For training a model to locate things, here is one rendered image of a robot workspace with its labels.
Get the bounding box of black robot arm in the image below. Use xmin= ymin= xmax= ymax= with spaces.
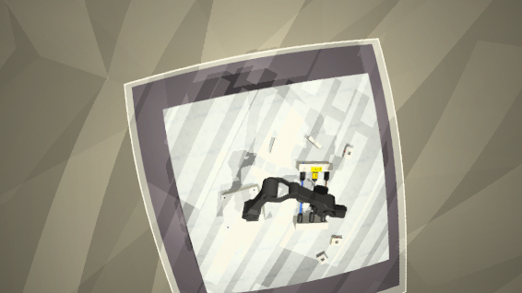
xmin=242 ymin=177 xmax=347 ymax=222

